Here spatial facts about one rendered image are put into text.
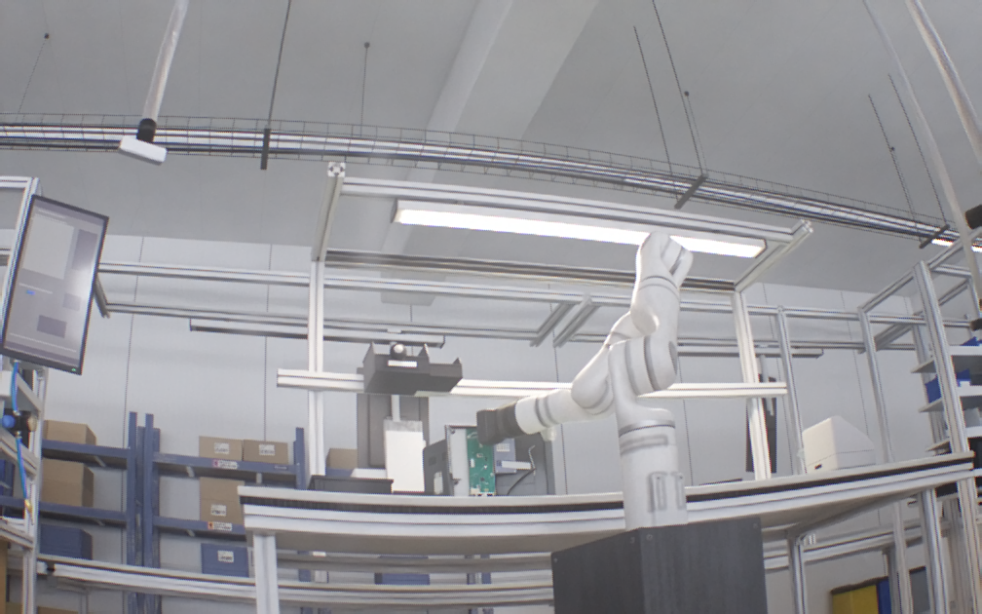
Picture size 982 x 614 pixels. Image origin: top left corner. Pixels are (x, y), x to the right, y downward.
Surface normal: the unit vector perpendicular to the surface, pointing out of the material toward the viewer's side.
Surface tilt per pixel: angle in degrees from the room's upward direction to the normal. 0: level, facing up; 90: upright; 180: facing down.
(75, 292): 101
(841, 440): 90
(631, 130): 180
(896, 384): 90
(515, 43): 180
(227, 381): 90
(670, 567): 90
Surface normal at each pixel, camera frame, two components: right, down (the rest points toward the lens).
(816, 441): -0.94, -0.09
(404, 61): 0.07, 0.91
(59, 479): 0.28, -0.42
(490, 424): -0.61, -0.30
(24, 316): 0.66, -0.18
